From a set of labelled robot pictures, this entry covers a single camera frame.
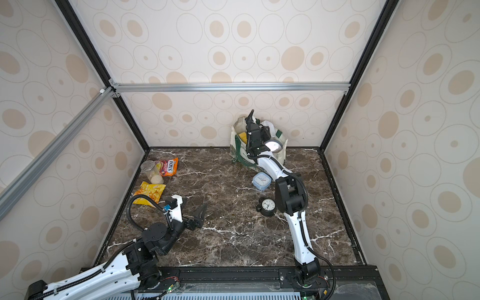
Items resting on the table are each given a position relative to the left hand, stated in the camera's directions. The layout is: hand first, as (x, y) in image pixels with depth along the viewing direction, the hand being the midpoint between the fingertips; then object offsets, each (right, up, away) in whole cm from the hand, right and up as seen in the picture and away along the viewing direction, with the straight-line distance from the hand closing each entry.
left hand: (202, 202), depth 71 cm
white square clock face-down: (+31, +34, +28) cm, 54 cm away
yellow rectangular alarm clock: (+16, +29, +27) cm, 43 cm away
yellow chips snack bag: (-32, +1, +26) cm, 41 cm away
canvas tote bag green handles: (+14, +22, +31) cm, 41 cm away
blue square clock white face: (+26, +6, +30) cm, 40 cm away
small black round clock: (+27, -6, +19) cm, 34 cm away
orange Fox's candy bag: (-27, +13, +35) cm, 46 cm away
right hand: (+33, +34, +26) cm, 54 cm away
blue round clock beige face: (+32, +24, +27) cm, 48 cm away
